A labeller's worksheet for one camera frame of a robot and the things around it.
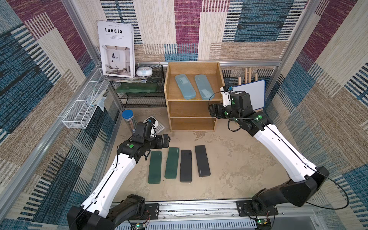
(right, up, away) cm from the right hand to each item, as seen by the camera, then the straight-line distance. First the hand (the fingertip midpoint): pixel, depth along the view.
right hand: (214, 104), depth 73 cm
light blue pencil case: (-14, +12, +13) cm, 22 cm away
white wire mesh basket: (-66, -5, -1) cm, 66 cm away
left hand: (-27, -17, +5) cm, 32 cm away
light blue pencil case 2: (-3, +11, +12) cm, 16 cm away
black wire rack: (-45, +9, +47) cm, 66 cm away
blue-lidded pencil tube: (-50, -5, +17) cm, 53 cm away
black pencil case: (-14, -36, +14) cm, 41 cm away
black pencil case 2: (-4, -33, +17) cm, 37 cm away
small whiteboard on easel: (+36, +13, +30) cm, 49 cm away
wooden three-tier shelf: (-10, -5, +21) cm, 23 cm away
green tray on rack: (-46, +13, +22) cm, 53 cm away
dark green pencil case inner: (-23, -35, +19) cm, 46 cm away
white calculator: (-33, -13, +33) cm, 49 cm away
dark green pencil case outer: (-33, -35, +17) cm, 51 cm away
